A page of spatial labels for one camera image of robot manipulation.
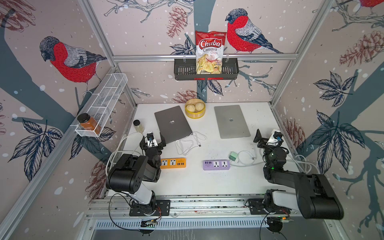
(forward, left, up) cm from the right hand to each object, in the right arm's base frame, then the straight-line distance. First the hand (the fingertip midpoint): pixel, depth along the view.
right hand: (266, 129), depth 84 cm
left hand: (-2, +66, -3) cm, 66 cm away
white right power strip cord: (-13, +8, -19) cm, 24 cm away
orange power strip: (-16, +54, -14) cm, 58 cm away
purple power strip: (-16, +27, -14) cm, 34 cm away
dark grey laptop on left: (+15, +59, -16) cm, 63 cm away
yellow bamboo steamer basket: (+22, +41, -13) cm, 48 cm away
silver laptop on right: (+18, +15, -17) cm, 29 cm away
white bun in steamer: (+26, +46, -10) cm, 54 cm away
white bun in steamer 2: (+28, +39, -10) cm, 49 cm away
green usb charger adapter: (-10, +18, -16) cm, 26 cm away
